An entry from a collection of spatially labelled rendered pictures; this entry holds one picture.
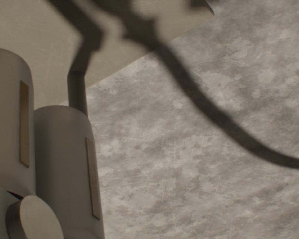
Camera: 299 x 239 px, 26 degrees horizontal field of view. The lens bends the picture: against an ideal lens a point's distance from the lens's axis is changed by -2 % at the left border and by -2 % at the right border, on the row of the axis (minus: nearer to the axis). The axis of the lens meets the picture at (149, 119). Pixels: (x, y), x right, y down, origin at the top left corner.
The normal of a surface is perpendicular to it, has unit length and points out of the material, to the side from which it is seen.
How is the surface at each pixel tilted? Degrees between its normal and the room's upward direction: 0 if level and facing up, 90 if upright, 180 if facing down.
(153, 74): 0
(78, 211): 90
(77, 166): 90
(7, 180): 90
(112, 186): 0
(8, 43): 0
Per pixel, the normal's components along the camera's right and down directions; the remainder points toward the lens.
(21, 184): 0.78, -0.50
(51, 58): 0.13, 0.72
